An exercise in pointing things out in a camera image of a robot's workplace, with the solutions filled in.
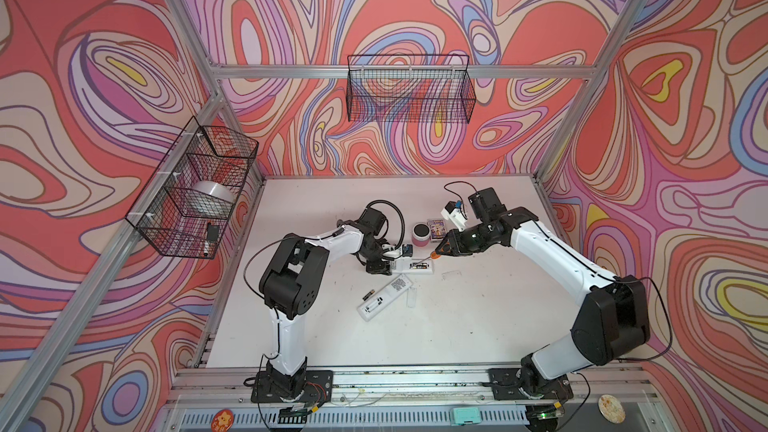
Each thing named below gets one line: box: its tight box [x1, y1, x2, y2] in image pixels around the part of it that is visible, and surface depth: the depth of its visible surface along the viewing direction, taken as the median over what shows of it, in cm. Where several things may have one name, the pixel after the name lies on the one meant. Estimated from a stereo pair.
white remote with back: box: [356, 274, 413, 322], surface depth 88 cm
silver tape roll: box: [187, 181, 236, 219], surface depth 74 cm
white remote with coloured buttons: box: [392, 258, 435, 274], surface depth 95 cm
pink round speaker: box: [412, 222, 431, 247], surface depth 99 cm
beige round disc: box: [598, 394, 626, 424], surface depth 72 cm
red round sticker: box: [210, 409, 235, 432], surface depth 70 cm
